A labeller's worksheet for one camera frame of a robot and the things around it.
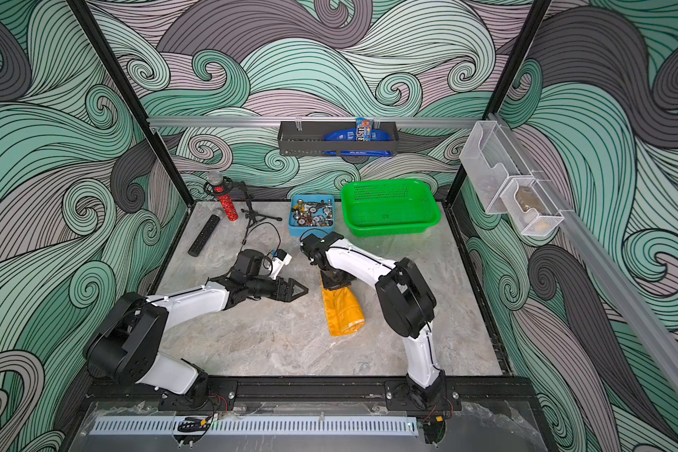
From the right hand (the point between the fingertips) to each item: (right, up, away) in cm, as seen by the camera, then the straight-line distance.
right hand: (347, 282), depth 89 cm
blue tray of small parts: (-14, +23, +27) cm, 38 cm away
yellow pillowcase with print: (-1, -8, -5) cm, 10 cm away
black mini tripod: (-36, +22, +18) cm, 46 cm away
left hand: (-15, 0, -4) cm, 15 cm away
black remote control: (-55, +14, +17) cm, 59 cm away
